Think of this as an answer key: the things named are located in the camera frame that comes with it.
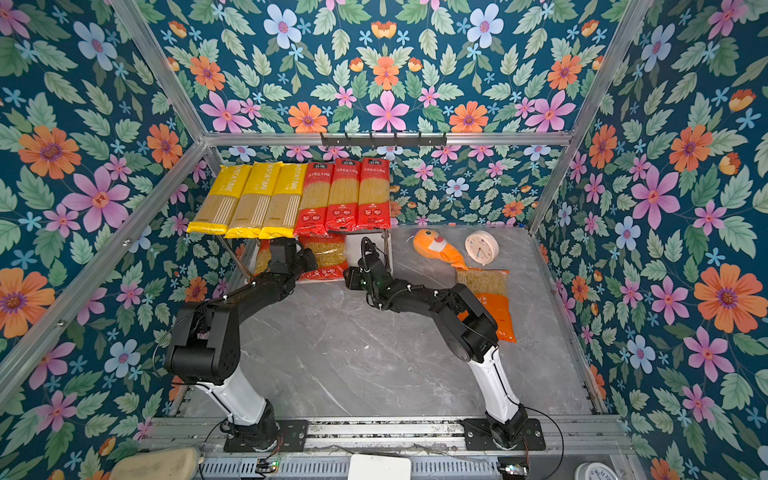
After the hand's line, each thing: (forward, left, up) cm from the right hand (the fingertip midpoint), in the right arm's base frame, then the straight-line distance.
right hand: (347, 269), depth 94 cm
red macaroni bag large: (+5, +6, 0) cm, 8 cm away
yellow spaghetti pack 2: (-1, +20, +26) cm, 33 cm away
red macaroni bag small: (+6, +28, 0) cm, 29 cm away
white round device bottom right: (-52, -62, -8) cm, 81 cm away
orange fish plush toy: (+13, -26, -2) cm, 30 cm away
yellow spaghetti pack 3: (+1, +12, +26) cm, 29 cm away
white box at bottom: (-51, -12, -6) cm, 53 cm away
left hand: (+6, +11, +6) cm, 14 cm away
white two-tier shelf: (+11, -1, -5) cm, 12 cm away
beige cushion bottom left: (-51, +37, -6) cm, 63 cm away
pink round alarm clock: (+12, -46, -4) cm, 47 cm away
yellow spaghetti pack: (-1, +29, +26) cm, 39 cm away
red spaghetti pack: (-3, +4, +26) cm, 27 cm away
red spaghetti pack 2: (+1, -3, +26) cm, 26 cm away
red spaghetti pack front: (+3, -11, +26) cm, 28 cm away
